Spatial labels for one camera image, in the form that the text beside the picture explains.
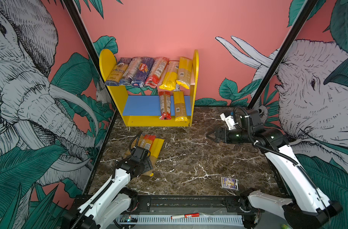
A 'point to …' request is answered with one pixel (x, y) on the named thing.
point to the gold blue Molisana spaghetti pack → (134, 143)
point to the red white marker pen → (183, 216)
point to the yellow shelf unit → (144, 110)
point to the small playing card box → (229, 183)
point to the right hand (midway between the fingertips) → (211, 134)
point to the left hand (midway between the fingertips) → (146, 164)
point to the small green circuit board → (127, 218)
